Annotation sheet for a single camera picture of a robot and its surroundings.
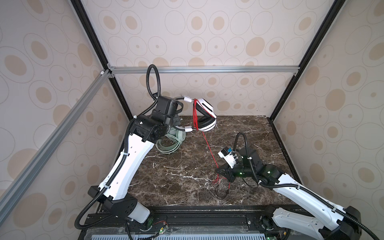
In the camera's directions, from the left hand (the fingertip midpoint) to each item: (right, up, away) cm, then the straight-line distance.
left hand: (176, 113), depth 66 cm
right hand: (+19, -27, +7) cm, 34 cm away
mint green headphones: (-4, -9, +34) cm, 35 cm away
